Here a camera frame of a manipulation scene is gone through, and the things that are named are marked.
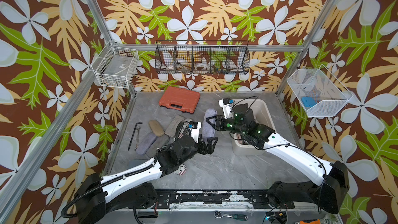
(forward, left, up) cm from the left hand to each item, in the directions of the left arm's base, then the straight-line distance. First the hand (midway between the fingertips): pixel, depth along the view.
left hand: (211, 136), depth 73 cm
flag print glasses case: (-11, +15, -18) cm, 26 cm away
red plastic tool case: (+39, +16, -17) cm, 45 cm away
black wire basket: (+50, -3, +10) cm, 51 cm away
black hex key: (+12, +49, -22) cm, 55 cm away
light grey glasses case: (+13, +24, -19) cm, 33 cm away
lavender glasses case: (+1, +2, +4) cm, 4 cm away
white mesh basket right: (+24, -59, +6) cm, 64 cm away
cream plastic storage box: (+19, -33, -8) cm, 39 cm away
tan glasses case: (+15, +33, -17) cm, 40 cm away
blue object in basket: (+18, -52, +4) cm, 56 cm away
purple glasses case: (+5, +38, -19) cm, 43 cm away
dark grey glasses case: (+5, +30, -19) cm, 36 cm away
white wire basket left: (+37, +55, +12) cm, 67 cm away
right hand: (+6, +3, +6) cm, 9 cm away
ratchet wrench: (-29, -3, -20) cm, 36 cm away
